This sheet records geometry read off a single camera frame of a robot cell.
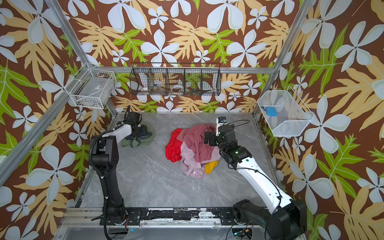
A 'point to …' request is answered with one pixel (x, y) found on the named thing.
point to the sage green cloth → (144, 141)
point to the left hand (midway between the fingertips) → (141, 130)
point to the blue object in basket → (270, 111)
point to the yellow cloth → (209, 166)
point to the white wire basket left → (92, 88)
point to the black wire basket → (175, 79)
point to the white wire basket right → (293, 116)
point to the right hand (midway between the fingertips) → (211, 131)
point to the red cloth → (173, 149)
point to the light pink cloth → (190, 165)
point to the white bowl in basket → (177, 86)
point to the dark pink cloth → (194, 135)
